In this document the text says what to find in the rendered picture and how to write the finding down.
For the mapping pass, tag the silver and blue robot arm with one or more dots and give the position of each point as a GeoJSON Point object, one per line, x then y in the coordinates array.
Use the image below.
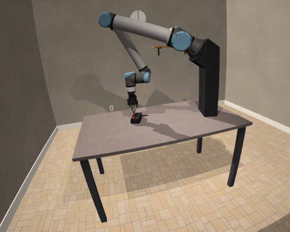
{"type": "Point", "coordinates": [174, 37]}

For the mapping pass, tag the black power strip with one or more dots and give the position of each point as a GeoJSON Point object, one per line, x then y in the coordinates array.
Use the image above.
{"type": "Point", "coordinates": [136, 118]}

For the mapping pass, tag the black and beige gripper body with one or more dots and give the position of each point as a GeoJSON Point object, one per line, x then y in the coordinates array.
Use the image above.
{"type": "Point", "coordinates": [131, 100]}

